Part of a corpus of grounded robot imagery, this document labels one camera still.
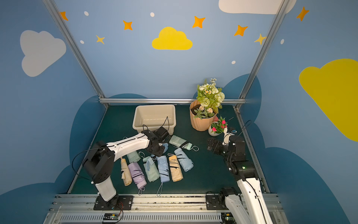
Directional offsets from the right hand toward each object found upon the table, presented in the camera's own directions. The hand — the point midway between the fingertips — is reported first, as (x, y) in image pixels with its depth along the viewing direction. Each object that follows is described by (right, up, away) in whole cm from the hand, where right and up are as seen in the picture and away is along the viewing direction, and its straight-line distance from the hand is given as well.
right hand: (216, 139), depth 75 cm
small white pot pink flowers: (+5, +5, +17) cm, 19 cm away
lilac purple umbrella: (-45, -22, +5) cm, 50 cm away
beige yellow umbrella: (-22, -20, +7) cm, 31 cm away
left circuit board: (-56, -40, -3) cm, 69 cm away
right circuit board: (+6, -42, -2) cm, 42 cm away
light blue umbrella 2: (-16, -16, +12) cm, 26 cm away
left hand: (-34, -9, +15) cm, 38 cm away
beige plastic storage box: (-43, +13, +38) cm, 59 cm away
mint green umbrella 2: (-38, -19, +9) cm, 43 cm away
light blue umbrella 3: (-30, -20, +9) cm, 37 cm away
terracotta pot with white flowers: (-4, +18, +21) cm, 27 cm away
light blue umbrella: (-29, -6, +17) cm, 34 cm away
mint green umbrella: (-20, -5, +21) cm, 30 cm away
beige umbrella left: (-52, -21, +5) cm, 56 cm away
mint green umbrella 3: (-50, -13, +13) cm, 53 cm away
